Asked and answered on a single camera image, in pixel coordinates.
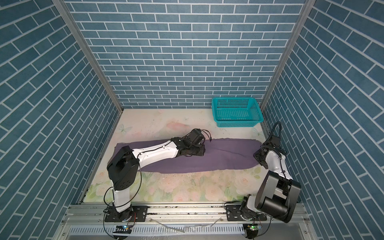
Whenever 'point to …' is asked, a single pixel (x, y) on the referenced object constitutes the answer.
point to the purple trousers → (221, 154)
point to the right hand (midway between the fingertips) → (259, 156)
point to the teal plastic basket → (236, 112)
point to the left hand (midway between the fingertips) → (204, 150)
